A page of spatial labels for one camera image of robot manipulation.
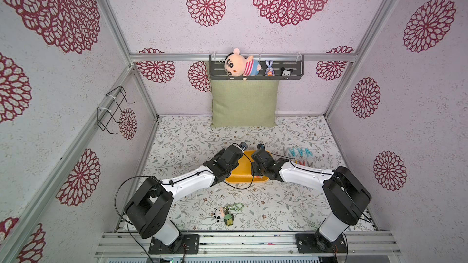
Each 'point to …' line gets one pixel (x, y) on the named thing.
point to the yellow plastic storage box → (242, 171)
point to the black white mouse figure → (286, 72)
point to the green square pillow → (244, 103)
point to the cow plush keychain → (219, 213)
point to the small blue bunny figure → (270, 71)
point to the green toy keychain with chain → (228, 217)
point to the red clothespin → (303, 162)
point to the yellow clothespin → (297, 162)
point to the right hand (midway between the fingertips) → (252, 165)
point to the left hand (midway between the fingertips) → (226, 153)
